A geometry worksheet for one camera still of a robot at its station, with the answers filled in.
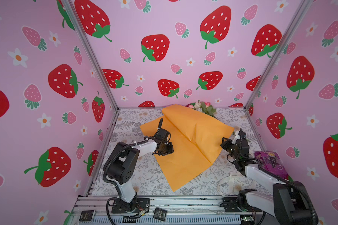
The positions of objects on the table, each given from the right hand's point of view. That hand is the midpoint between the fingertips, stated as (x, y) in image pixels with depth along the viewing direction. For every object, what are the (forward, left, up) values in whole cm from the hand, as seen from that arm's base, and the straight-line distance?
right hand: (222, 137), depth 88 cm
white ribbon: (-25, -6, -14) cm, 29 cm away
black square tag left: (-49, +70, -10) cm, 86 cm away
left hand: (-8, +31, -10) cm, 34 cm away
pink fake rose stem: (+36, +10, -8) cm, 39 cm away
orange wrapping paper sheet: (+1, +16, -5) cm, 17 cm away
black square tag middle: (-44, +33, -10) cm, 56 cm away
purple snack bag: (-10, -30, -7) cm, 32 cm away
